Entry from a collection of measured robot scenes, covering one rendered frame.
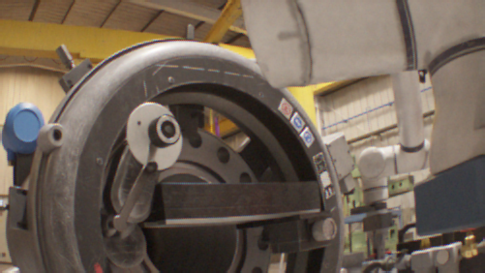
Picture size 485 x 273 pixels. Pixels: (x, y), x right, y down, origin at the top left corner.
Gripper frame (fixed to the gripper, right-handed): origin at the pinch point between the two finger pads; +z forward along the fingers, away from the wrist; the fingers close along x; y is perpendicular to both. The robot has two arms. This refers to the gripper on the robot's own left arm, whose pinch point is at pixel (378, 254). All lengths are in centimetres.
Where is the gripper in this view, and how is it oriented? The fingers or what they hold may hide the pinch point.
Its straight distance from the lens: 151.2
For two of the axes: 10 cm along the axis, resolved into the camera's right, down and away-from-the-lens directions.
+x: -2.2, 2.4, 9.4
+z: 0.9, 9.7, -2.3
